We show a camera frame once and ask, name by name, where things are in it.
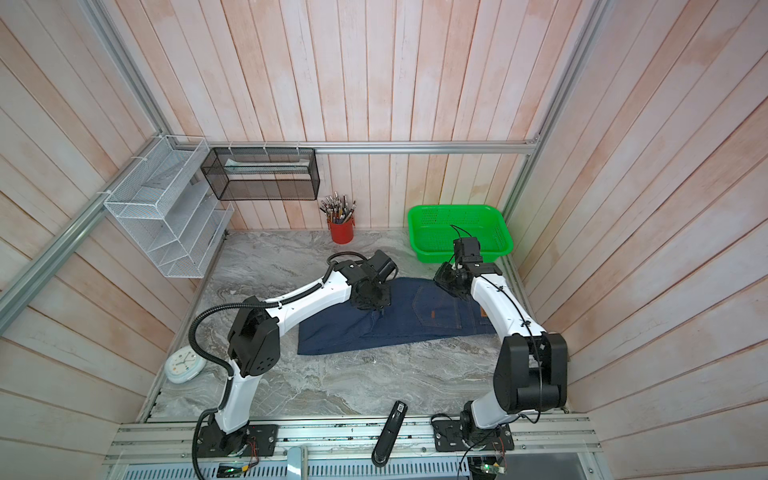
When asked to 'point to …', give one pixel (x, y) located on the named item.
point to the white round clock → (183, 364)
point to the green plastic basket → (432, 234)
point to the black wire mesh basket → (263, 173)
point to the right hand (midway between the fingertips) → (439, 278)
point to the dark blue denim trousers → (393, 309)
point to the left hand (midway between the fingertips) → (384, 307)
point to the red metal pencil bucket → (343, 233)
